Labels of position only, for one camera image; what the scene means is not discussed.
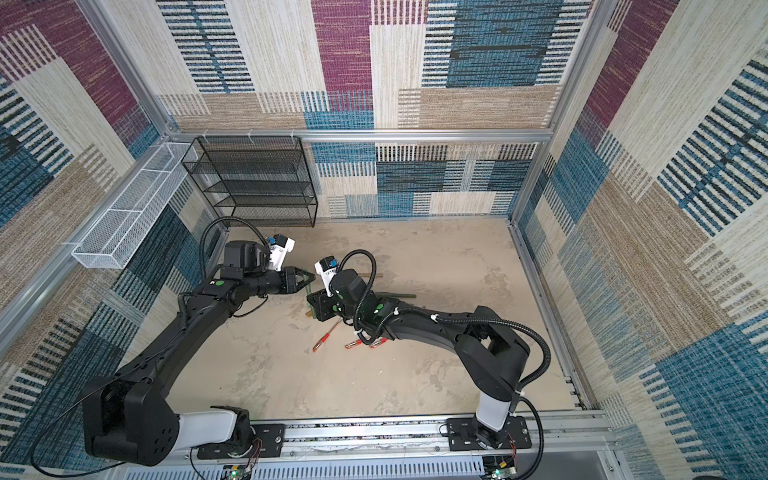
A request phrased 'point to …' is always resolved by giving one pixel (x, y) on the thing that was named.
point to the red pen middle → (354, 343)
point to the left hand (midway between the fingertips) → (312, 273)
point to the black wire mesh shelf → (263, 179)
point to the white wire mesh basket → (112, 239)
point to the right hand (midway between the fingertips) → (311, 301)
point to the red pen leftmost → (325, 337)
